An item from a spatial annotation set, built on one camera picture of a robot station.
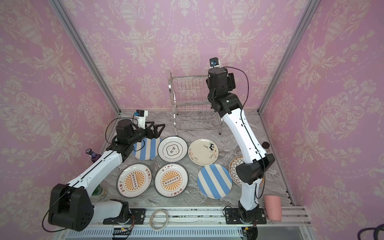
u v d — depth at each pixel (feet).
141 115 2.26
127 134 2.06
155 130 2.34
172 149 3.23
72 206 1.33
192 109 3.89
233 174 2.85
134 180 2.80
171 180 2.80
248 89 1.79
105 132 3.61
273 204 2.39
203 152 3.20
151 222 2.36
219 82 1.65
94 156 2.56
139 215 2.45
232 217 2.39
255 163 1.47
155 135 2.37
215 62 1.88
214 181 2.80
